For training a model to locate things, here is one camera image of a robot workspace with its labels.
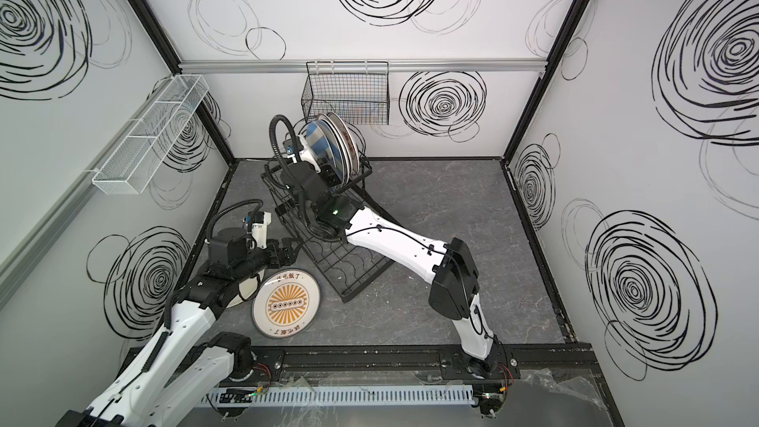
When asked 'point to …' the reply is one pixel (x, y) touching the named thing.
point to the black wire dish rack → (347, 268)
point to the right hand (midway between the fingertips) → (323, 152)
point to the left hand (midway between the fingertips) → (289, 241)
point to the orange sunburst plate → (286, 302)
